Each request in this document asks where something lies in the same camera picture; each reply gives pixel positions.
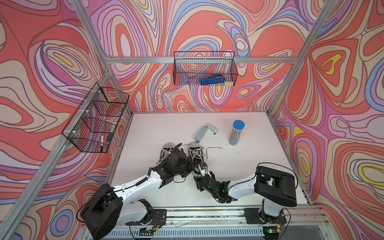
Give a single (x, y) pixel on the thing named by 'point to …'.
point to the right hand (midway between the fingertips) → (200, 179)
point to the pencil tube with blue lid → (238, 125)
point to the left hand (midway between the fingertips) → (200, 165)
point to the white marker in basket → (102, 143)
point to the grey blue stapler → (203, 130)
